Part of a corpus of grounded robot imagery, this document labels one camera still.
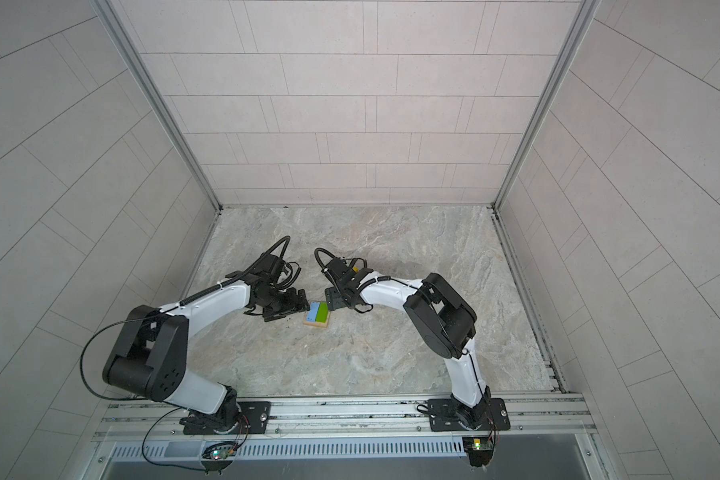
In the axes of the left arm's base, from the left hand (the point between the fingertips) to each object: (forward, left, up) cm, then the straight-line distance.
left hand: (308, 304), depth 89 cm
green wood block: (-2, -5, 0) cm, 5 cm away
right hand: (+3, -9, -3) cm, 10 cm away
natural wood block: (-5, -3, -1) cm, 6 cm away
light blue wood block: (-2, -2, +1) cm, 3 cm away
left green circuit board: (-36, +13, +3) cm, 38 cm away
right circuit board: (-34, -44, -2) cm, 56 cm away
